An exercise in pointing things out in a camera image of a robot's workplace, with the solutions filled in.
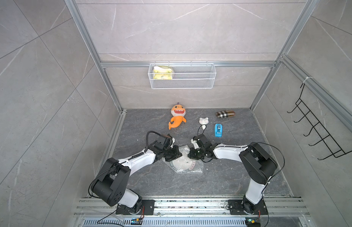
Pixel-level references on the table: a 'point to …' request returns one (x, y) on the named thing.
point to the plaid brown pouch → (225, 113)
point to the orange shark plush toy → (178, 112)
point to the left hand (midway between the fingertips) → (184, 152)
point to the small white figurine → (204, 121)
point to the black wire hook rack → (335, 150)
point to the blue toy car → (218, 130)
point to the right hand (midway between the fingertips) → (188, 156)
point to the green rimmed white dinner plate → (184, 164)
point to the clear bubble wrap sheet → (199, 168)
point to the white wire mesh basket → (182, 75)
